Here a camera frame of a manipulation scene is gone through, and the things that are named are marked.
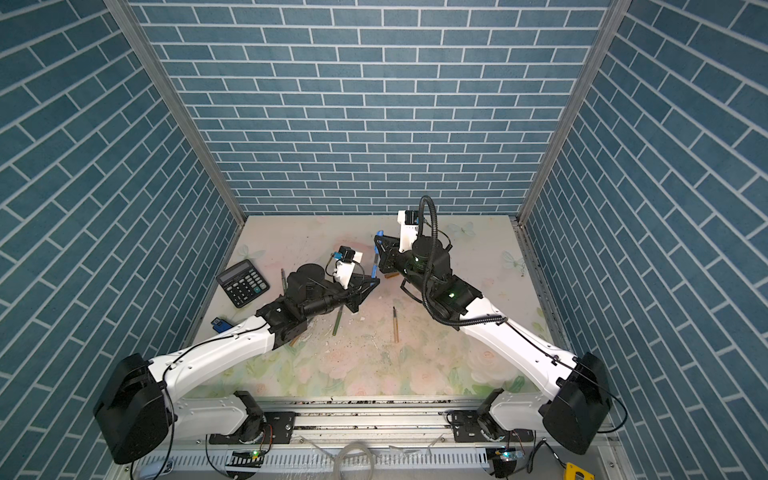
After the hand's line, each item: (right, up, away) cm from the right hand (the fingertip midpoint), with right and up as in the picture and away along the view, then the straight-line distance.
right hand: (372, 236), depth 70 cm
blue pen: (+1, -6, +2) cm, 6 cm away
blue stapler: (-47, -26, +19) cm, 58 cm away
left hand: (+1, -11, +4) cm, 12 cm away
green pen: (-13, -26, +23) cm, 37 cm away
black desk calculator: (-46, -15, +29) cm, 57 cm away
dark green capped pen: (-33, -16, +31) cm, 48 cm away
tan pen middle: (+5, -27, +21) cm, 35 cm away
